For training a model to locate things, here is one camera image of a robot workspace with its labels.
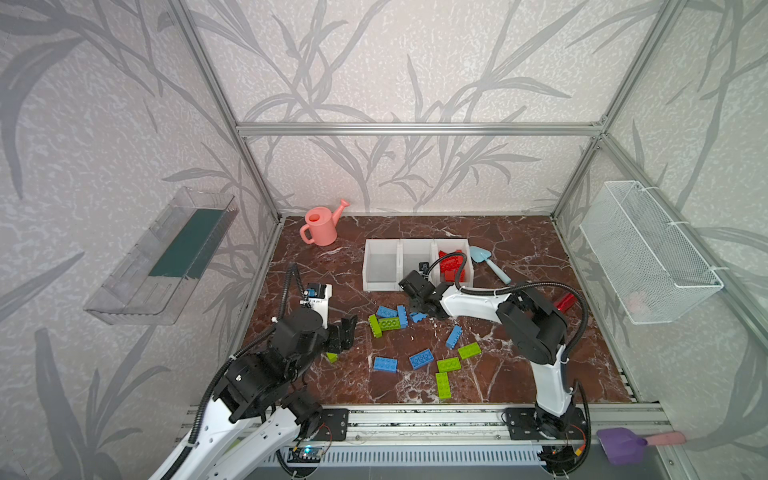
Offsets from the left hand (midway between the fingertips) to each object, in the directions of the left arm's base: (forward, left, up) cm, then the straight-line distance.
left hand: (349, 309), depth 69 cm
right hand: (+18, -18, -23) cm, 35 cm away
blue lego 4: (-4, -18, -23) cm, 30 cm away
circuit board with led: (-27, +11, -24) cm, 37 cm away
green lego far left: (-4, +7, -22) cm, 24 cm away
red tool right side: (+13, -64, -21) cm, 69 cm away
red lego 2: (+23, -33, -22) cm, 45 cm away
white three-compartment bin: (+29, -6, -23) cm, 38 cm away
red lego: (+28, -28, -21) cm, 45 cm away
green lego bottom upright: (-11, -24, -22) cm, 34 cm away
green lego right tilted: (-2, -32, -22) cm, 39 cm away
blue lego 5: (+2, -28, -21) cm, 35 cm away
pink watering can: (+39, +16, -15) cm, 45 cm away
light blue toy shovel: (+32, -40, -21) cm, 55 cm away
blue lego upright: (+8, -13, -22) cm, 27 cm away
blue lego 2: (+8, -17, -21) cm, 28 cm away
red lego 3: (+22, -28, -21) cm, 42 cm away
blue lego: (+10, -7, -24) cm, 27 cm away
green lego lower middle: (-6, -26, -23) cm, 35 cm away
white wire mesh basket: (+8, -65, +12) cm, 67 cm away
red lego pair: (+28, -32, -21) cm, 47 cm away
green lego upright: (+5, -4, -22) cm, 23 cm away
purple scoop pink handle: (-25, -66, -22) cm, 74 cm away
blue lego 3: (-6, -8, -22) cm, 25 cm away
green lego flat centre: (+6, -9, -23) cm, 25 cm away
